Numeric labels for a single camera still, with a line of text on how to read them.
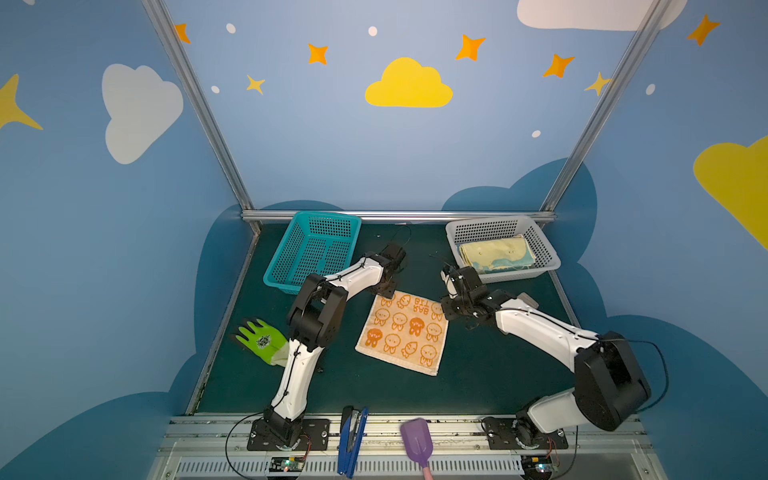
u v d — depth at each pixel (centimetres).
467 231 123
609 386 44
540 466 71
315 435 74
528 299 97
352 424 75
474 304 67
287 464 71
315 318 56
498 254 107
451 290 78
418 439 73
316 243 115
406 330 93
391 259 82
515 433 73
